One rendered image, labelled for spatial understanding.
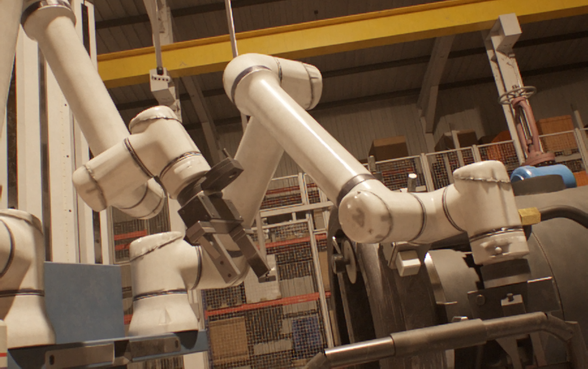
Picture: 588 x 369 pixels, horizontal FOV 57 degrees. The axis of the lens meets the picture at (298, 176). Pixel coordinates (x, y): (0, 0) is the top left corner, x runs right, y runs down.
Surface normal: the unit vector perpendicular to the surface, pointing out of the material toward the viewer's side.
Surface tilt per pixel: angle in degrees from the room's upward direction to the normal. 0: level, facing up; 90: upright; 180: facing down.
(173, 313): 68
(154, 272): 90
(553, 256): 74
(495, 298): 90
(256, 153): 126
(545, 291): 90
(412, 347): 103
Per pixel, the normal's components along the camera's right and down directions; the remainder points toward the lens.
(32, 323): 0.70, -0.62
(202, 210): -0.30, -0.11
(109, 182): 0.32, 0.34
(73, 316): 0.87, -0.27
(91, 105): 0.08, -0.36
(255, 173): 0.06, 0.50
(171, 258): 0.58, -0.32
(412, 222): 0.60, 0.14
